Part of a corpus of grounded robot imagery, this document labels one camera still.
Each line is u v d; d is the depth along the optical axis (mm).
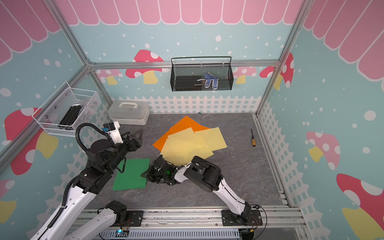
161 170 730
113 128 570
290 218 758
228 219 742
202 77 895
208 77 878
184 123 1166
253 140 1034
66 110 774
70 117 699
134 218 744
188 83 912
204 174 568
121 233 727
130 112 1091
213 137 1059
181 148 1015
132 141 599
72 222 438
